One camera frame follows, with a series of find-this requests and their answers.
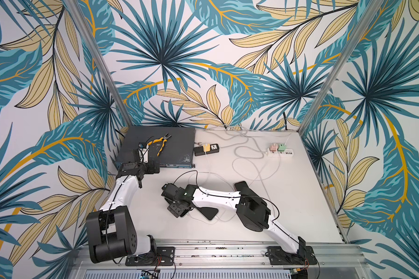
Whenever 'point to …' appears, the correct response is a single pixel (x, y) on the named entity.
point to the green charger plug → (281, 147)
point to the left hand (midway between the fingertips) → (149, 163)
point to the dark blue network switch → (173, 146)
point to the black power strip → (199, 150)
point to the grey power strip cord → (241, 147)
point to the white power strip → (287, 153)
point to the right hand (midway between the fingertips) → (169, 219)
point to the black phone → (209, 212)
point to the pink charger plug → (273, 147)
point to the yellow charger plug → (206, 147)
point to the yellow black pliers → (164, 139)
